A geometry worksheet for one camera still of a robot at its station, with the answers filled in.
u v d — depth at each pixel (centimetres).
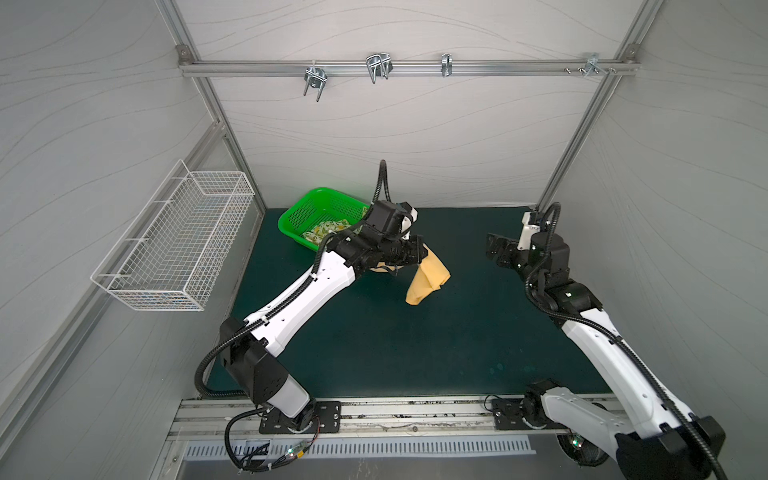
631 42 77
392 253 59
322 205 114
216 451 69
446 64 78
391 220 56
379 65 77
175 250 69
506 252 67
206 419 76
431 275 70
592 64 76
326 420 73
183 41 75
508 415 74
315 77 80
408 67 78
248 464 68
